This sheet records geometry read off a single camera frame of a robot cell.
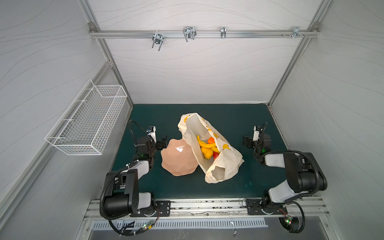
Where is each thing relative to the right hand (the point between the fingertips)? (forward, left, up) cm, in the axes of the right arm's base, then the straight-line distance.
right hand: (254, 133), depth 96 cm
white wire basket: (-19, +88, +27) cm, 94 cm away
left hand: (-6, +59, +5) cm, 60 cm away
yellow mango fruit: (-15, +31, 0) cm, 34 cm away
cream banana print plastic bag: (-32, +23, +21) cm, 45 cm away
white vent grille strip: (-52, +58, -3) cm, 78 cm away
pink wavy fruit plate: (-17, +48, -4) cm, 51 cm away
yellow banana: (-10, +32, -1) cm, 33 cm away
